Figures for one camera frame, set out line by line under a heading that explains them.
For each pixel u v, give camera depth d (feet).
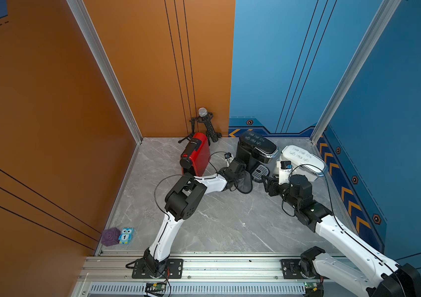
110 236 2.54
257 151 2.78
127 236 2.65
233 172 2.61
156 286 2.34
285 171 2.20
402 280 1.27
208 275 2.39
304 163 2.60
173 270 2.43
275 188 2.29
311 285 2.37
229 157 3.00
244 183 3.17
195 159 2.97
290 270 2.37
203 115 3.26
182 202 1.86
